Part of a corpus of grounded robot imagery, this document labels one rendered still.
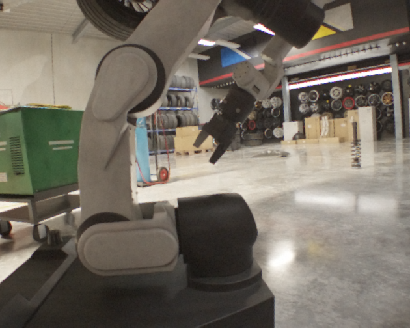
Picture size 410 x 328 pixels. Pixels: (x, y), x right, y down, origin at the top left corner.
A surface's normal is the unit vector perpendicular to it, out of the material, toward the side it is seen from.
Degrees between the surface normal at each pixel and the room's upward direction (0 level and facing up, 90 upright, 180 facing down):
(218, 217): 58
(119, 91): 90
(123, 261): 90
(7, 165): 90
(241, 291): 0
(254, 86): 116
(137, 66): 90
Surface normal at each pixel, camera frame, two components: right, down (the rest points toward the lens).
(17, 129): -0.32, 0.10
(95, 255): 0.11, 0.07
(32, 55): 0.65, 0.00
